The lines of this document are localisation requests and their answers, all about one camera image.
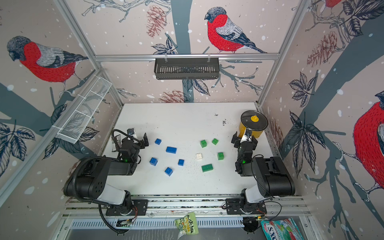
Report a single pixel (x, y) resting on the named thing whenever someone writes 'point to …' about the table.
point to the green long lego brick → (206, 167)
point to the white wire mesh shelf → (70, 131)
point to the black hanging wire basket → (186, 68)
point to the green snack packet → (187, 225)
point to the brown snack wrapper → (117, 139)
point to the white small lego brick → (199, 156)
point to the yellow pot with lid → (254, 120)
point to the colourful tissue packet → (285, 229)
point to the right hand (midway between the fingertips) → (245, 132)
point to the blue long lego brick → (171, 149)
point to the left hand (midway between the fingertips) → (139, 131)
